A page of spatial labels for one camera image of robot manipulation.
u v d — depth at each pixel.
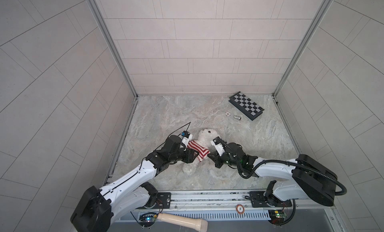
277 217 0.68
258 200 0.71
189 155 0.68
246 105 1.06
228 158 0.67
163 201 0.70
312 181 0.42
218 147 0.72
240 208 0.69
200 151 0.79
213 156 0.75
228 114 1.05
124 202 0.51
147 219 0.65
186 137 0.70
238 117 1.02
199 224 0.62
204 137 0.85
